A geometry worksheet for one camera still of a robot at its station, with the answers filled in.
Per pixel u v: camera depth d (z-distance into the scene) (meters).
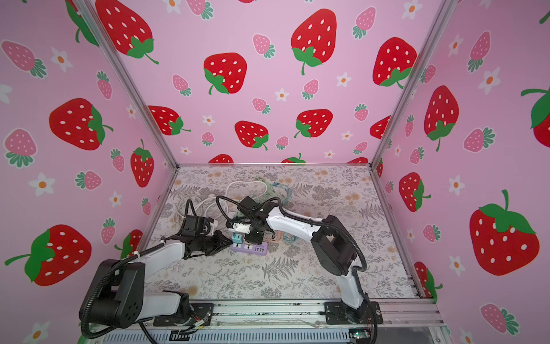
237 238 0.86
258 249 0.86
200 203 1.01
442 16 0.70
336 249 0.50
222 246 0.80
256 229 0.73
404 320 0.74
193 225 0.73
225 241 0.86
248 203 0.70
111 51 0.77
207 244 0.76
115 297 0.42
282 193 1.10
